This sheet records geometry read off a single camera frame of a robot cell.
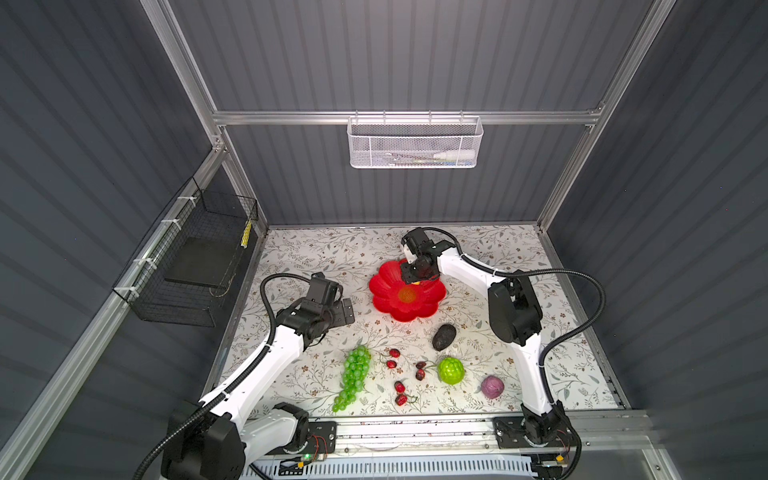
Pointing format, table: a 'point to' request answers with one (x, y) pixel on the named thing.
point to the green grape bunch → (357, 365)
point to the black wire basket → (196, 212)
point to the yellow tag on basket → (246, 233)
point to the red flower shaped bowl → (403, 301)
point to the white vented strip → (517, 467)
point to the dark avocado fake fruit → (443, 336)
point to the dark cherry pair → (420, 373)
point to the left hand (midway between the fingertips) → (335, 311)
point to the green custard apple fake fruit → (451, 370)
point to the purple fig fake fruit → (492, 386)
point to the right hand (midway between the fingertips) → (411, 275)
